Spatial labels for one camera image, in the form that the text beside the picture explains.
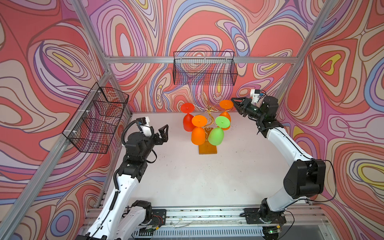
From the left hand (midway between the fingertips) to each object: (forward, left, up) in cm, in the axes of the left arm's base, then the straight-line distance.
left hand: (161, 125), depth 72 cm
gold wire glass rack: (+5, -25, -30) cm, 39 cm away
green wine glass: (0, -27, -8) cm, 29 cm away
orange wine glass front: (0, -18, -7) cm, 19 cm away
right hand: (+13, -35, +3) cm, 38 cm away
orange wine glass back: (+13, -33, +2) cm, 36 cm away
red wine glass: (+10, -13, +2) cm, 17 cm away
